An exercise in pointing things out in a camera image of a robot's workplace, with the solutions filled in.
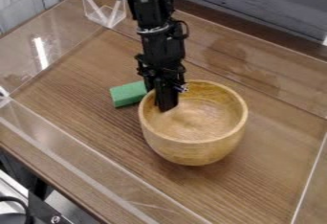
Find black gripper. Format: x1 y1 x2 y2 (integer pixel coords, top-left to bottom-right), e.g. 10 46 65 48
134 20 189 112

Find green block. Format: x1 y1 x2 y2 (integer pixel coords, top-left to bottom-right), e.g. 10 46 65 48
109 81 146 107

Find brown wooden bowl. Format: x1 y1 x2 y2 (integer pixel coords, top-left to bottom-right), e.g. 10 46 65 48
137 79 249 166

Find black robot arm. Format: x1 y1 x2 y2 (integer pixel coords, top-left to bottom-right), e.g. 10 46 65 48
126 0 189 112

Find clear acrylic tray walls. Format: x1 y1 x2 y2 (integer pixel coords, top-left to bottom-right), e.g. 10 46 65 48
0 0 327 224

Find clear acrylic corner bracket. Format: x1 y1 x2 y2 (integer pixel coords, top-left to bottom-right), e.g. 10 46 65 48
81 0 126 29

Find black metal bracket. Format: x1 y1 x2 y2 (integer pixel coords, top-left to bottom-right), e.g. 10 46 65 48
27 192 73 224

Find black cable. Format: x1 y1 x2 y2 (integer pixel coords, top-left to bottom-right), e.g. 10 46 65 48
0 196 33 224

